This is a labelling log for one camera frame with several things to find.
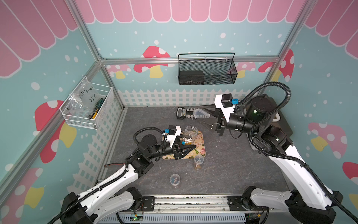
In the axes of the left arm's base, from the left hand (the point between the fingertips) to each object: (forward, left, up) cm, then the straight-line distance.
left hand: (193, 144), depth 62 cm
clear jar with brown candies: (+3, -5, -24) cm, 25 cm away
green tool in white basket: (+20, +51, +2) cm, 55 cm away
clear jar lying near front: (-8, +9, -24) cm, 27 cm away
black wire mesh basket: (+54, -10, +3) cm, 55 cm away
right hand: (+3, -1, +18) cm, 18 cm away
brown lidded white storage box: (+23, -55, -10) cm, 60 cm away
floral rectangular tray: (+14, -7, -31) cm, 34 cm away
